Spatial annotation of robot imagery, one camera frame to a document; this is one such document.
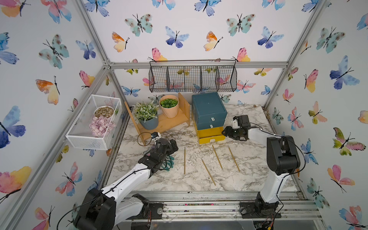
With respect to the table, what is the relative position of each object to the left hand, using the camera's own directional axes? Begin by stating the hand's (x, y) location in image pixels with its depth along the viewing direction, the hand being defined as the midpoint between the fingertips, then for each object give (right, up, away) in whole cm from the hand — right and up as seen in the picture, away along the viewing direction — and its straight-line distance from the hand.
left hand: (172, 142), depth 86 cm
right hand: (+36, +6, +14) cm, 39 cm away
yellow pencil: (+29, -11, +8) cm, 32 cm away
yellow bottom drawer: (+22, +3, +18) cm, 29 cm away
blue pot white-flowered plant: (-15, +17, +1) cm, 23 cm away
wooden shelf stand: (+5, +16, +19) cm, 26 cm away
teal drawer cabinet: (+21, +24, +7) cm, 33 cm away
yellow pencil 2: (+39, -12, +8) cm, 41 cm away
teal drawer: (+25, +10, +10) cm, 28 cm away
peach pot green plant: (-3, +24, +10) cm, 26 cm away
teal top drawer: (+25, +15, +3) cm, 29 cm away
